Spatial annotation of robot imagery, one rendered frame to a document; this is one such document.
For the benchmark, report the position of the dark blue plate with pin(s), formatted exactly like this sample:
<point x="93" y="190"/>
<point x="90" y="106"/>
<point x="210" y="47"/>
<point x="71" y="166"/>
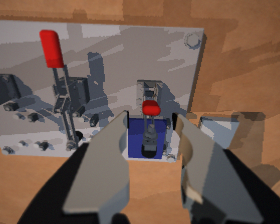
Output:
<point x="135" y="135"/>

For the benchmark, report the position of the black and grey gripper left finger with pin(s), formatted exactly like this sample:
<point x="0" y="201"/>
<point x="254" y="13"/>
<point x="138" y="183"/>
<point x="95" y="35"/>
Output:
<point x="92" y="184"/>

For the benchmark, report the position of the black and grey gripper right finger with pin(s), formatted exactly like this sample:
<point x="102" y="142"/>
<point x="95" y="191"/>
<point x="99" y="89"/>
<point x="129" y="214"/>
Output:
<point x="218" y="185"/>

